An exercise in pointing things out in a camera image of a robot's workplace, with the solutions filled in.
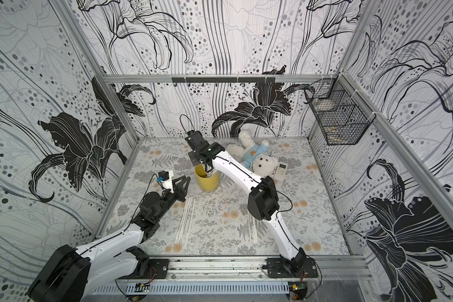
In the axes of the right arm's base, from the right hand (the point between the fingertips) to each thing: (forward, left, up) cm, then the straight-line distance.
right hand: (201, 151), depth 90 cm
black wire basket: (+13, -69, +11) cm, 71 cm away
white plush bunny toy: (+4, -27, -9) cm, 28 cm away
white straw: (-28, +9, -17) cm, 34 cm away
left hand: (-16, +3, -1) cm, 16 cm away
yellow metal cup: (-12, -3, -10) cm, 16 cm away
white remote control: (-1, -42, -16) cm, 45 cm away
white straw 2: (-33, -23, -17) cm, 43 cm away
